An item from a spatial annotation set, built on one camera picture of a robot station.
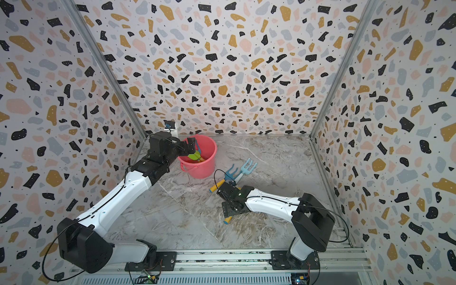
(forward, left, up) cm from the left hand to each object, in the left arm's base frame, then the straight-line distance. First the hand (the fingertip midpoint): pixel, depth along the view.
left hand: (186, 138), depth 78 cm
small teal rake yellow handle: (-1, -17, -30) cm, 35 cm away
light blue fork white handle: (+3, -28, -30) cm, 41 cm away
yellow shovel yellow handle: (-26, -17, -28) cm, 42 cm away
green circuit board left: (-48, +15, -32) cm, 60 cm away
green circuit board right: (-49, -47, -32) cm, 75 cm away
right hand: (-22, -20, -27) cm, 40 cm away
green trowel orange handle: (+6, 0, -20) cm, 21 cm away
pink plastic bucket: (-6, -4, -16) cm, 17 cm away
